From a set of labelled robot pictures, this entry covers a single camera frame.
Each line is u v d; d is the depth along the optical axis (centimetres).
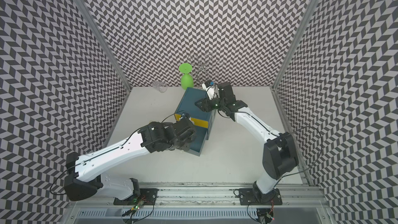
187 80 89
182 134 49
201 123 75
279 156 44
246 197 73
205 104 71
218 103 69
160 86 120
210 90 73
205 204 72
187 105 81
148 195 72
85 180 39
